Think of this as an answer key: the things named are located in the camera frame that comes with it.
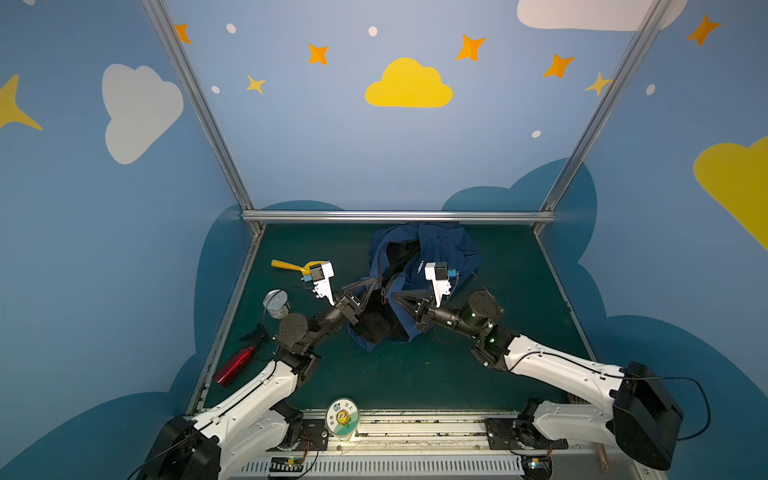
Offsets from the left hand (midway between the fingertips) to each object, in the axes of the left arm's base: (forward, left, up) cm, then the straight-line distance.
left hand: (374, 279), depth 65 cm
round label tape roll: (-23, +7, -26) cm, 35 cm away
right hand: (-2, -5, -3) cm, 6 cm away
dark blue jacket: (+25, -13, -23) cm, 36 cm away
